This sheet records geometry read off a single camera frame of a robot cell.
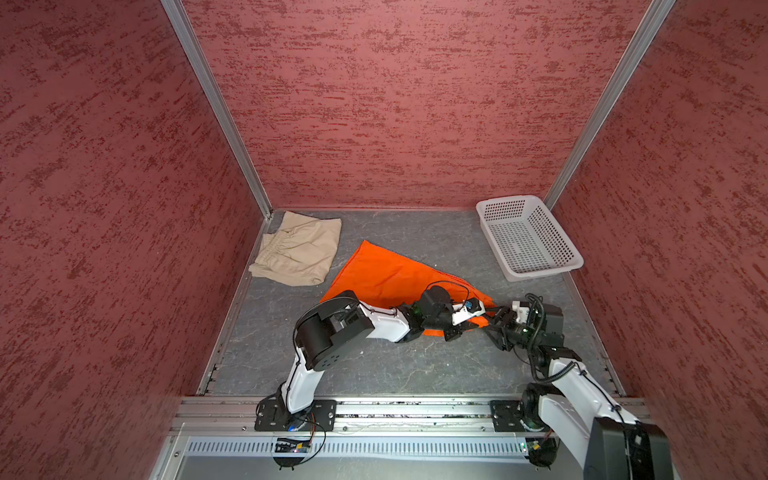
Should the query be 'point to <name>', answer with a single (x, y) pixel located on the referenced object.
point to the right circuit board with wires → (542, 452)
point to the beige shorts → (301, 252)
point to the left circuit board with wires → (290, 452)
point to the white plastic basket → (526, 237)
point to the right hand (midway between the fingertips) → (476, 322)
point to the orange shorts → (434, 301)
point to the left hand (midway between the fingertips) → (474, 324)
